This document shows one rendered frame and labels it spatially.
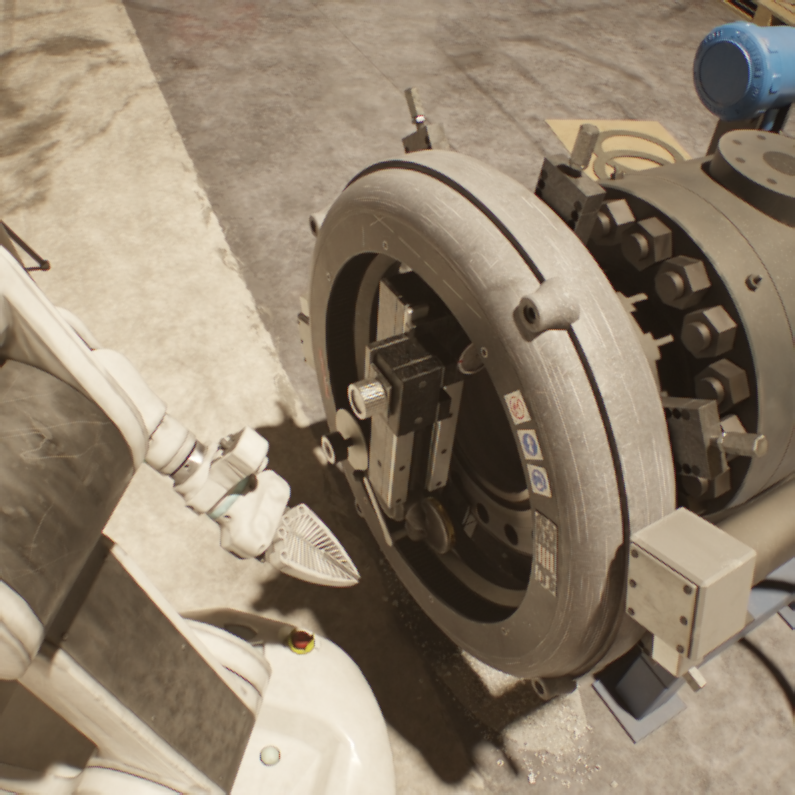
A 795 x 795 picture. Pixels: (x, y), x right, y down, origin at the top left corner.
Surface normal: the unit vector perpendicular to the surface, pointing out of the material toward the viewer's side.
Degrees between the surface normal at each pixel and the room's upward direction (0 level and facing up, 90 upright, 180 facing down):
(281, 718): 73
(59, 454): 45
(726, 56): 90
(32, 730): 23
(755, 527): 9
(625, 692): 90
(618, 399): 39
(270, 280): 0
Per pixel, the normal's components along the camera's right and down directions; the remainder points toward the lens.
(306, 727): -0.33, 0.41
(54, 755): -0.29, -0.72
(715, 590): 0.50, 0.34
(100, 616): 0.94, -0.04
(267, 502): 0.73, -0.36
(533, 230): 0.16, -0.56
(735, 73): -0.86, 0.31
